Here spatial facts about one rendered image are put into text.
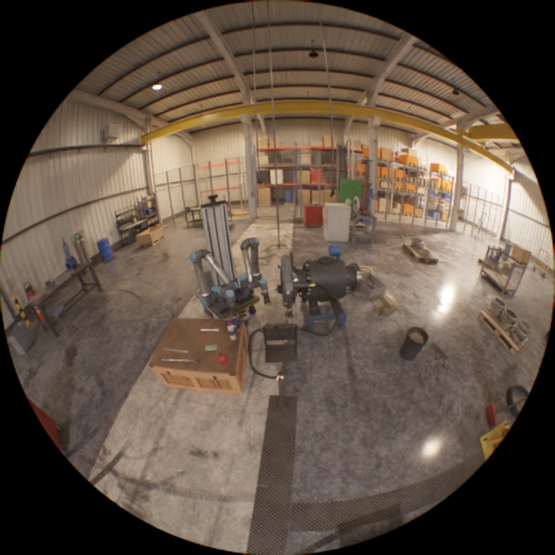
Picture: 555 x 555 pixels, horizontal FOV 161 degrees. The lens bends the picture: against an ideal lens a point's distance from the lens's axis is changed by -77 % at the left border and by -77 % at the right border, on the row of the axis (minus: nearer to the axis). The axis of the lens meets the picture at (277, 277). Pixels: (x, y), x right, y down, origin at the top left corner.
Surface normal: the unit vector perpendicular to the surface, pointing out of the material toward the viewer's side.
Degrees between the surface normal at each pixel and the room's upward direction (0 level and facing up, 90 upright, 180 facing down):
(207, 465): 0
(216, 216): 90
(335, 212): 90
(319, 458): 0
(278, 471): 0
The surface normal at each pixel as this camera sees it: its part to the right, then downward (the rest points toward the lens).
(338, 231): -0.09, 0.49
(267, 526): -0.04, -0.87
